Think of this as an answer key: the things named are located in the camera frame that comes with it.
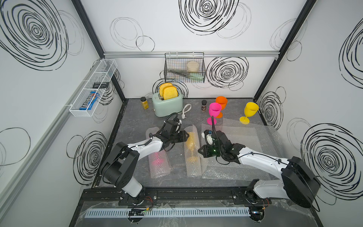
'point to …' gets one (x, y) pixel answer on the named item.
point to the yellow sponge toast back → (161, 88)
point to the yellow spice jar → (144, 102)
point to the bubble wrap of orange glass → (211, 169)
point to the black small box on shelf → (103, 85)
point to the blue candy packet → (86, 104)
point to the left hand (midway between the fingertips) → (187, 136)
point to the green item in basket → (196, 76)
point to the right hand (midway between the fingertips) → (198, 151)
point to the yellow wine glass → (250, 109)
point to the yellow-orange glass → (191, 147)
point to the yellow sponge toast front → (170, 92)
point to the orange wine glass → (222, 100)
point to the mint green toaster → (167, 108)
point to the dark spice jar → (203, 106)
